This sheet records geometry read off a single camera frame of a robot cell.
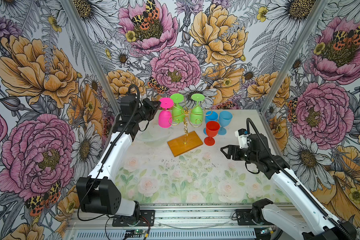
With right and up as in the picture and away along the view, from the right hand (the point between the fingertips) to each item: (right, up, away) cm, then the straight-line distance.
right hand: (227, 154), depth 77 cm
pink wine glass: (-32, +18, +8) cm, 38 cm away
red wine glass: (-5, +12, +15) cm, 20 cm away
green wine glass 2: (-15, +21, +6) cm, 26 cm away
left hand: (-32, +25, -1) cm, 41 cm away
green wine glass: (-25, +20, +3) cm, 32 cm away
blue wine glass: (-4, +21, +24) cm, 32 cm away
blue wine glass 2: (+4, +18, +20) cm, 27 cm away
